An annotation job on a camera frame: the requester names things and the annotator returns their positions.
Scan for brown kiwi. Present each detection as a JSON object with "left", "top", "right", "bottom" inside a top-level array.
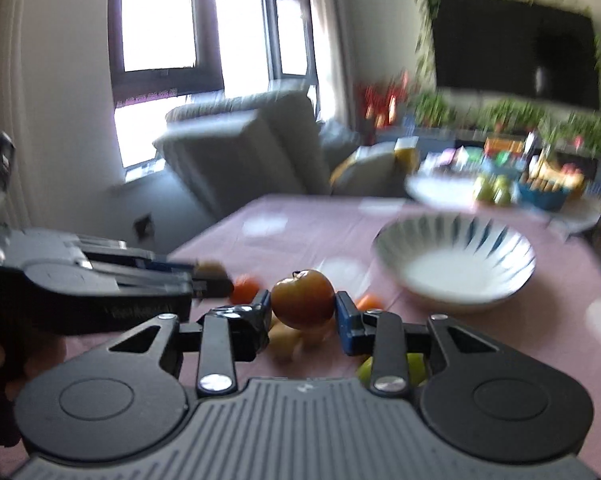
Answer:
[
  {"left": 192, "top": 260, "right": 229, "bottom": 280},
  {"left": 268, "top": 323, "right": 300, "bottom": 362}
]

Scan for orange tangerine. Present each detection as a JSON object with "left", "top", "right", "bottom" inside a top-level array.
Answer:
[{"left": 230, "top": 274, "right": 262, "bottom": 304}]

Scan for small tangerine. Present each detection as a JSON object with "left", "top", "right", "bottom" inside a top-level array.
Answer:
[{"left": 355, "top": 294, "right": 385, "bottom": 311}]

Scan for green fruit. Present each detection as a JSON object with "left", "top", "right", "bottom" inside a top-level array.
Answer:
[
  {"left": 407, "top": 353, "right": 428, "bottom": 387},
  {"left": 357, "top": 356, "right": 373, "bottom": 388}
]

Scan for red tomato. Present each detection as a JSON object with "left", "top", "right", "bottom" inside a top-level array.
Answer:
[{"left": 271, "top": 270, "right": 335, "bottom": 330}]

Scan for brown kiwi front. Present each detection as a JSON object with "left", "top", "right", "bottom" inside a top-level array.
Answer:
[{"left": 268, "top": 323, "right": 300, "bottom": 362}]

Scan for striped white serving bowl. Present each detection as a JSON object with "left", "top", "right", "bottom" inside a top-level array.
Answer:
[{"left": 372, "top": 211, "right": 537, "bottom": 313}]

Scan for grey sofa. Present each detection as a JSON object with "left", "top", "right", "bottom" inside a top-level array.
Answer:
[{"left": 154, "top": 90, "right": 405, "bottom": 220}]

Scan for green apples on tray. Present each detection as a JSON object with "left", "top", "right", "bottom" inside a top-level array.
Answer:
[{"left": 474, "top": 174, "right": 512, "bottom": 207}]

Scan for yellow tin can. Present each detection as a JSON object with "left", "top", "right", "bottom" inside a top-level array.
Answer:
[{"left": 393, "top": 136, "right": 421, "bottom": 174}]

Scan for pink dotted tablecloth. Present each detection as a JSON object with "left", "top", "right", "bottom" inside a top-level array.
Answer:
[{"left": 0, "top": 193, "right": 601, "bottom": 476}]

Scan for blue bowl of nuts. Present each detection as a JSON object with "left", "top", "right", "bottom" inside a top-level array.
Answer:
[{"left": 516, "top": 176, "right": 569, "bottom": 212}]

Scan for red flower decoration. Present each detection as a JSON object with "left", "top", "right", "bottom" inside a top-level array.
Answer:
[{"left": 358, "top": 70, "right": 410, "bottom": 129}]

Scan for white round coffee table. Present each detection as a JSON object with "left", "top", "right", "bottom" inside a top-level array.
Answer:
[{"left": 404, "top": 171, "right": 601, "bottom": 233}]

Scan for wall power socket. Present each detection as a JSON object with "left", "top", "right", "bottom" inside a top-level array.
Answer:
[{"left": 132, "top": 214, "right": 155, "bottom": 242}]

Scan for black wall television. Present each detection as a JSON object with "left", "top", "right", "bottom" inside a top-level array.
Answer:
[{"left": 427, "top": 0, "right": 601, "bottom": 110}]

